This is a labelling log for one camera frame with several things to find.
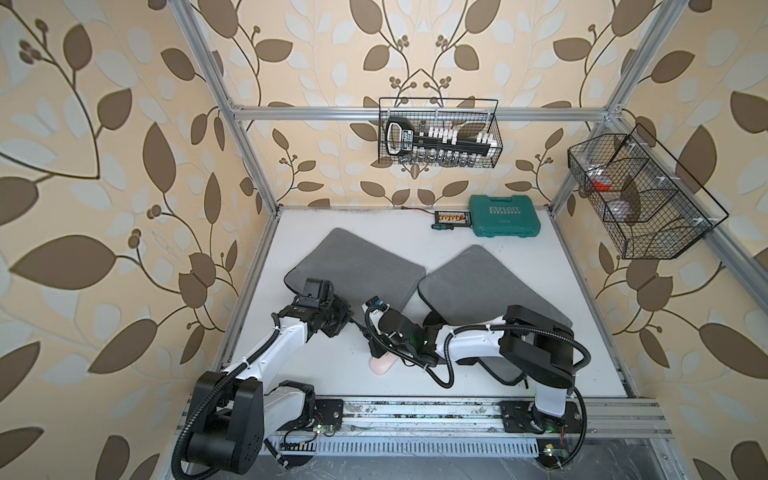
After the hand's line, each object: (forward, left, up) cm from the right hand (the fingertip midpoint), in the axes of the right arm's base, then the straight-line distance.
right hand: (363, 334), depth 85 cm
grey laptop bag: (+22, +3, 0) cm, 22 cm away
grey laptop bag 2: (+14, -35, -2) cm, 38 cm away
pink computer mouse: (-8, -5, -3) cm, 10 cm away
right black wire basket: (+18, -74, +30) cm, 82 cm away
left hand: (+7, +4, +3) cm, 9 cm away
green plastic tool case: (+44, -52, 0) cm, 68 cm away
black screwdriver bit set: (+45, -31, -2) cm, 55 cm away
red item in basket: (+28, -68, +29) cm, 79 cm away
